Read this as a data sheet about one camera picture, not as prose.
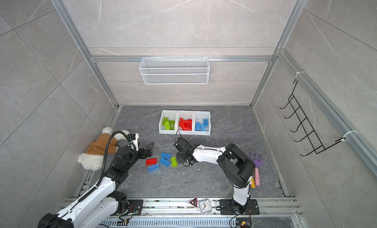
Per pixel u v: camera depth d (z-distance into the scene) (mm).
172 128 1034
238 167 471
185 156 687
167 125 1011
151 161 880
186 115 1072
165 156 904
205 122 1066
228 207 730
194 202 746
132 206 730
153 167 859
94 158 842
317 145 580
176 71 1009
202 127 1038
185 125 1038
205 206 728
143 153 735
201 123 1081
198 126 1040
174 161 883
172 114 1127
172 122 1070
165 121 1044
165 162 883
